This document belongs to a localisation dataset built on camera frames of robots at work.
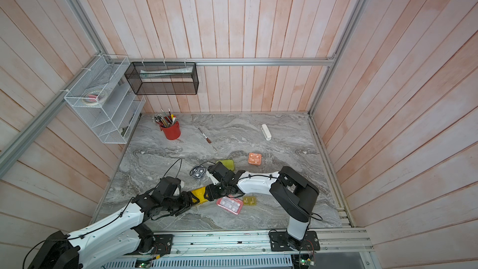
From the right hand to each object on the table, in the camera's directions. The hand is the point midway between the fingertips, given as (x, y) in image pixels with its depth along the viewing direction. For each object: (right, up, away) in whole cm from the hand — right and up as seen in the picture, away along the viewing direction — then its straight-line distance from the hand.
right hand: (209, 194), depth 86 cm
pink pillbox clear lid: (+11, -3, -2) cm, 11 cm away
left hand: (-6, -4, -4) cm, 8 cm away
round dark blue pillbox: (-6, +9, +8) cm, 14 cm away
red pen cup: (-24, +29, +21) cm, 43 cm away
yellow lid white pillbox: (-4, 0, 0) cm, 4 cm away
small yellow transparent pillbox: (+19, -2, -2) cm, 19 cm away
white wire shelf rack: (-41, +34, -8) cm, 54 cm away
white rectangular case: (+31, +29, +22) cm, 48 cm away
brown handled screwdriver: (-4, +25, +21) cm, 33 cm away
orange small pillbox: (+23, +15, +13) cm, 30 cm away
